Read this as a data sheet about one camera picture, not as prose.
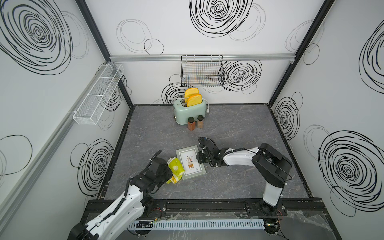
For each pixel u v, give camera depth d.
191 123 0.99
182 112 0.99
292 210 0.73
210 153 0.71
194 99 0.96
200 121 1.00
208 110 1.12
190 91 0.99
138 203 0.55
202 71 1.44
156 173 0.63
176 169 0.83
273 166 0.47
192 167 0.87
